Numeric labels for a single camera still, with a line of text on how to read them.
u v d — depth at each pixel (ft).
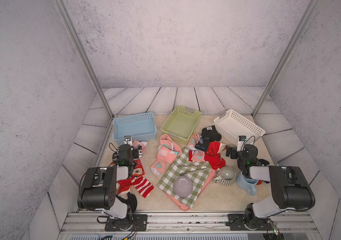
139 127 3.73
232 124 3.65
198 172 2.92
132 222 2.37
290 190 1.48
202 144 3.13
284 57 2.89
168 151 3.05
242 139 2.68
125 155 2.38
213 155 3.09
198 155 3.07
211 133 3.52
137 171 2.98
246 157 2.39
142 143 3.24
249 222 2.18
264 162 2.92
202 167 2.99
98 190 1.48
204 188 2.75
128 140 2.70
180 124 3.71
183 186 2.59
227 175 2.90
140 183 2.79
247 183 2.58
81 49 2.77
